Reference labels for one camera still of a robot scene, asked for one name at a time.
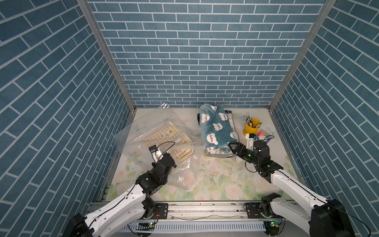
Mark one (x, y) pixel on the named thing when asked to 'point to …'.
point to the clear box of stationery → (262, 134)
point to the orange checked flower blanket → (172, 140)
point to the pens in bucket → (248, 120)
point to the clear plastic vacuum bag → (132, 134)
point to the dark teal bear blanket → (216, 128)
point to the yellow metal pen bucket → (254, 129)
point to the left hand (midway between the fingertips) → (172, 153)
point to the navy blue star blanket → (226, 111)
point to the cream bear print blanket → (225, 151)
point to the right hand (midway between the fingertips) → (232, 146)
